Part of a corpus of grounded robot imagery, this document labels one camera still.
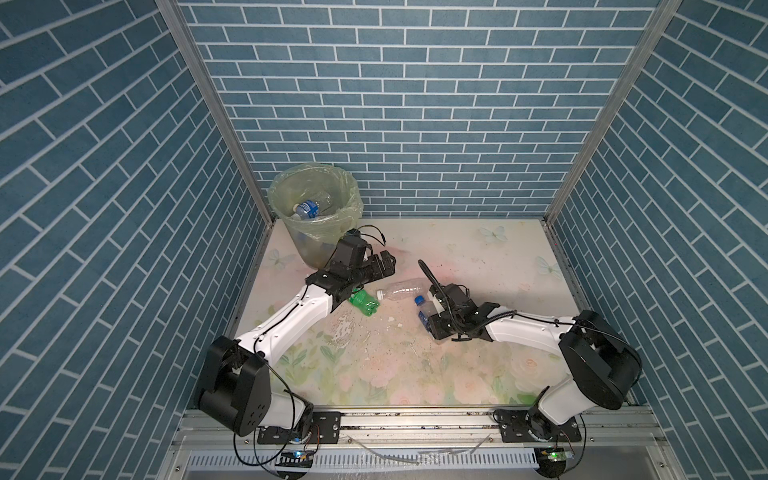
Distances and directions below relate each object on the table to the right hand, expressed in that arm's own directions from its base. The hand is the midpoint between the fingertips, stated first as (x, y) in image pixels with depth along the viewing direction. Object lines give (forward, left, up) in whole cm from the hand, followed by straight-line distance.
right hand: (429, 321), depth 90 cm
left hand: (+9, +13, +17) cm, 23 cm away
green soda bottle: (+5, +21, 0) cm, 21 cm away
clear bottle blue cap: (+4, +1, 0) cm, 4 cm away
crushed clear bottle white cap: (+10, +8, +1) cm, 13 cm away
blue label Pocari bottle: (+27, +41, +19) cm, 53 cm away
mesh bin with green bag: (+36, +33, +16) cm, 51 cm away
